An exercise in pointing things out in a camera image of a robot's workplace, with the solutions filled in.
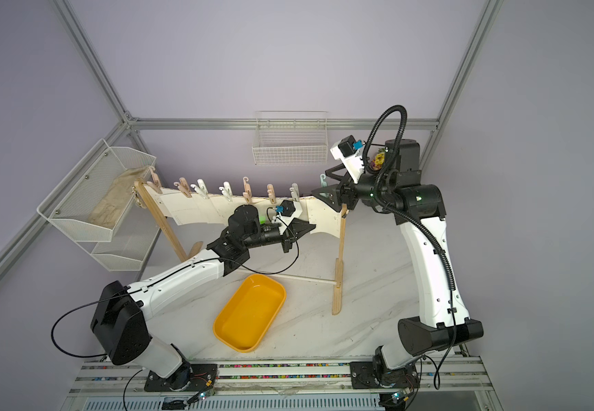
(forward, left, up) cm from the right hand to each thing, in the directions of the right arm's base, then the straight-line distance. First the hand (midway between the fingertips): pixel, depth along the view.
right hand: (323, 187), depth 62 cm
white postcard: (+1, +36, -10) cm, 37 cm away
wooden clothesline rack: (-4, -7, -45) cm, 45 cm away
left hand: (-2, +3, -13) cm, 13 cm away
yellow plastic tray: (-16, +26, -45) cm, 55 cm away
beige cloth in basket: (+7, +65, -13) cm, 67 cm away
